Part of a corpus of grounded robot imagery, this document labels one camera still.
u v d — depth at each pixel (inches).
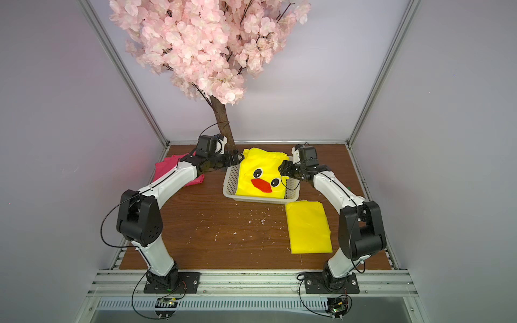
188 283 29.1
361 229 17.9
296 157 32.0
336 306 27.6
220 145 29.2
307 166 26.8
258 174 37.8
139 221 18.8
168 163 44.8
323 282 28.5
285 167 31.4
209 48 18.3
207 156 28.0
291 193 36.1
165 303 28.5
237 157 32.1
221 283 29.8
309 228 34.6
